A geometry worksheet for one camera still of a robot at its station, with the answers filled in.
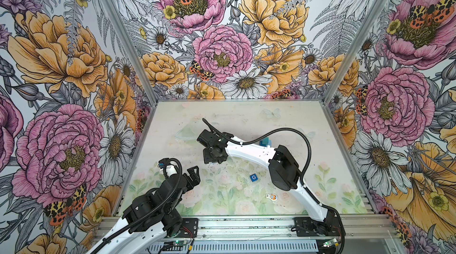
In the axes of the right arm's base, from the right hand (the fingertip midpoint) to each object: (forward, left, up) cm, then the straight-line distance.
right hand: (212, 163), depth 89 cm
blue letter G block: (-7, -20, -3) cm, 21 cm away
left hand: (-11, +8, +10) cm, 17 cm away
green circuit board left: (-32, +13, -4) cm, 35 cm away
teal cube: (+8, -27, +6) cm, 28 cm away
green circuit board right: (-33, -48, -5) cm, 58 cm away
